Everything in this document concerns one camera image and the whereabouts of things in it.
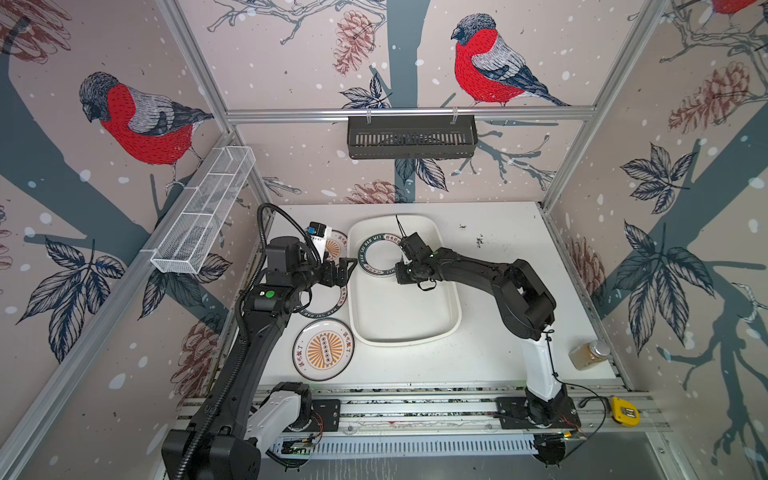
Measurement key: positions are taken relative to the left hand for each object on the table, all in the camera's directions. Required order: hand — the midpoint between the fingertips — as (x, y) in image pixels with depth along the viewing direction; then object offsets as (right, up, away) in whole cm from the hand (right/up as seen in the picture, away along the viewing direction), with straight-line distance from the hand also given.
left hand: (339, 256), depth 74 cm
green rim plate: (+9, -2, +30) cm, 32 cm away
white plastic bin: (+11, -19, +18) cm, 28 cm away
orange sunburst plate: (-8, +1, +36) cm, 36 cm away
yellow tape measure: (+71, -38, -2) cm, 81 cm away
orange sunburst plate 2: (-6, -28, +10) cm, 30 cm away
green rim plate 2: (-9, -16, +19) cm, 27 cm away
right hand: (+15, -9, +24) cm, 30 cm away
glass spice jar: (+65, -26, +2) cm, 70 cm away
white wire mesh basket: (-36, +5, -2) cm, 37 cm away
